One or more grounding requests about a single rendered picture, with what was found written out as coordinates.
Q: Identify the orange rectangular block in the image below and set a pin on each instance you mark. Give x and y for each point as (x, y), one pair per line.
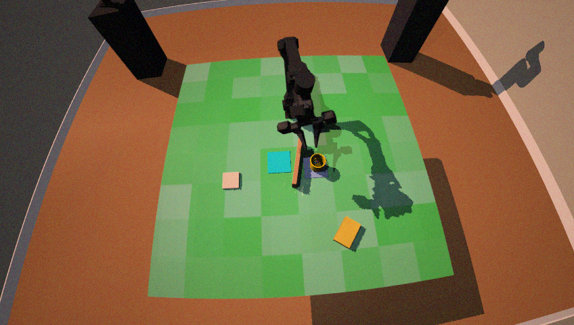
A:
(347, 232)

